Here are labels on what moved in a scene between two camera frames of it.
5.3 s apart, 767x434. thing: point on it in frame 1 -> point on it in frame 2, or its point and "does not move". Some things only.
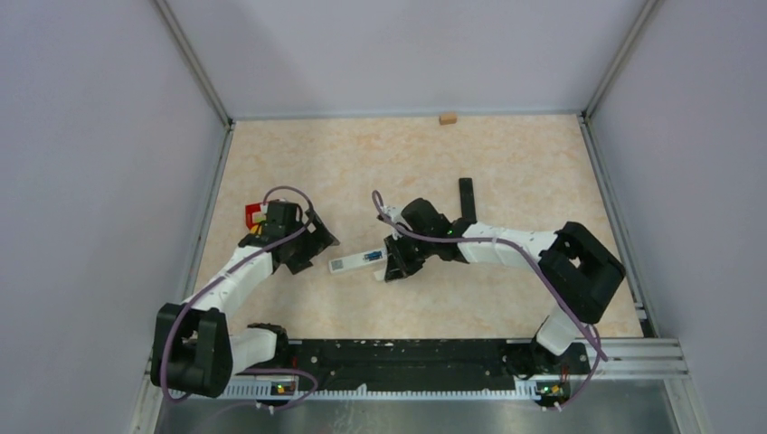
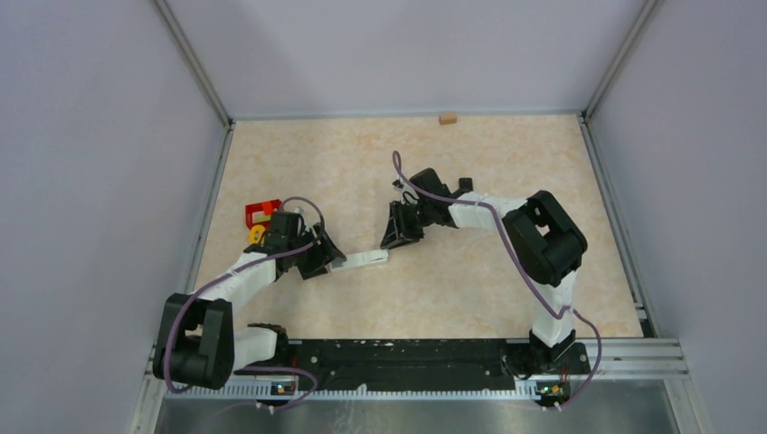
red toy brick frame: [250, 209] does not move
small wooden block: [448, 118] does not move
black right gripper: [399, 266] -> [399, 231]
